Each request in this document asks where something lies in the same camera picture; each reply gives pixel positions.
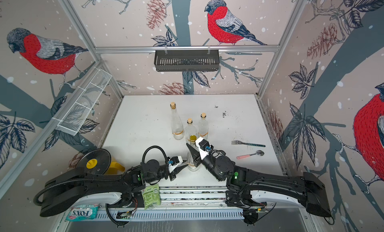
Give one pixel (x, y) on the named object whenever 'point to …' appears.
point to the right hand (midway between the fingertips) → (191, 140)
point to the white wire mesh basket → (70, 123)
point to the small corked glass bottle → (190, 130)
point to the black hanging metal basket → (186, 60)
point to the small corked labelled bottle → (203, 127)
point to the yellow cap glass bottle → (191, 165)
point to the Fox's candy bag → (83, 212)
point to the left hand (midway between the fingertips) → (188, 161)
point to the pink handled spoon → (259, 152)
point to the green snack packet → (151, 194)
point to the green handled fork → (240, 142)
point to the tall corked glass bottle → (177, 127)
